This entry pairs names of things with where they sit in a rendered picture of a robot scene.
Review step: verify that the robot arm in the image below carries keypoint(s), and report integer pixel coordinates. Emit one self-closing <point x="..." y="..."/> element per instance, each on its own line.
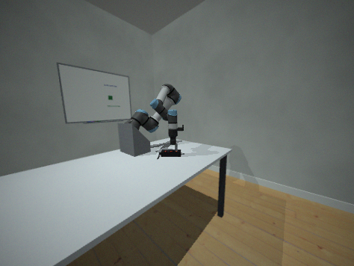
<point x="140" y="117"/>

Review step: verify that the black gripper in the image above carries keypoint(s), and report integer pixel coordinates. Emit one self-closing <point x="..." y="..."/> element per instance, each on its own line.
<point x="173" y="133"/>

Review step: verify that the black power strip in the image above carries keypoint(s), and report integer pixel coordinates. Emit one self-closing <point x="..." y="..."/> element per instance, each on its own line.
<point x="169" y="153"/>

